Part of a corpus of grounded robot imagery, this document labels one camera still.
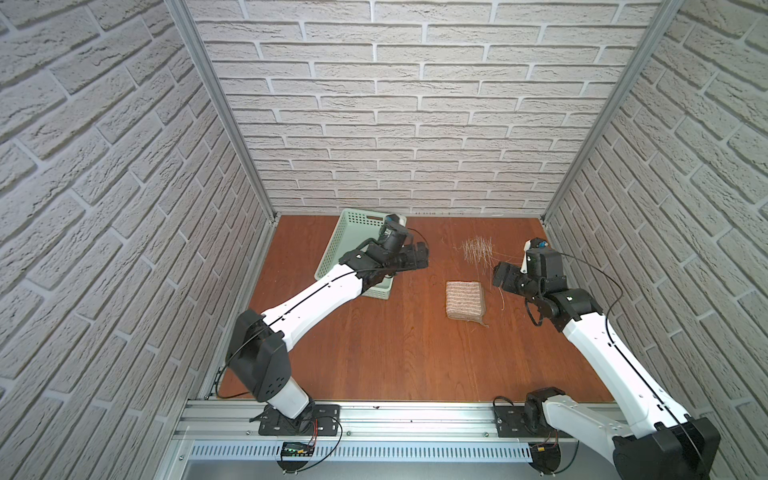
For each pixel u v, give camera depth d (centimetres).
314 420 72
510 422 74
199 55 76
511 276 70
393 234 60
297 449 71
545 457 69
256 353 42
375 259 59
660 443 37
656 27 71
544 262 57
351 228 112
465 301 95
